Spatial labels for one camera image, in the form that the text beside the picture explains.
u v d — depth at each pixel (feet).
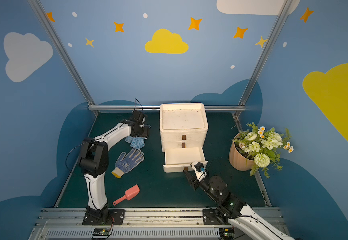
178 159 3.05
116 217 2.45
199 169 2.02
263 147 2.20
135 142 3.22
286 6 2.26
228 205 1.86
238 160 2.69
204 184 2.14
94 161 1.75
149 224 2.42
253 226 1.70
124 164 3.05
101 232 2.35
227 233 2.39
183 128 2.68
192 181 2.16
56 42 2.63
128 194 2.62
